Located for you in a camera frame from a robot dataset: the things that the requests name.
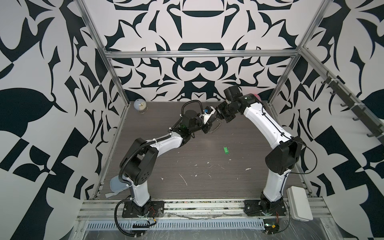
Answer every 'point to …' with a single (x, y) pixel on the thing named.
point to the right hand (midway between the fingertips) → (213, 112)
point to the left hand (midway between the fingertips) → (216, 113)
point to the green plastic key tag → (226, 150)
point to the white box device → (299, 205)
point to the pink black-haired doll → (257, 96)
